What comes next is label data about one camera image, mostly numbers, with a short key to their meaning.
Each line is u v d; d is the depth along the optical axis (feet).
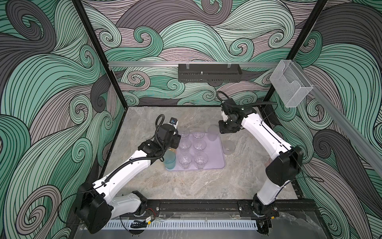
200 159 2.95
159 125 1.93
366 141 1.75
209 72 3.08
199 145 3.04
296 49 2.82
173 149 2.98
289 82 2.62
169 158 2.88
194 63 3.04
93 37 2.67
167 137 1.95
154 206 2.40
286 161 1.43
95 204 1.22
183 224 2.29
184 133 3.29
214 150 3.12
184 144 3.14
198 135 3.27
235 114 1.90
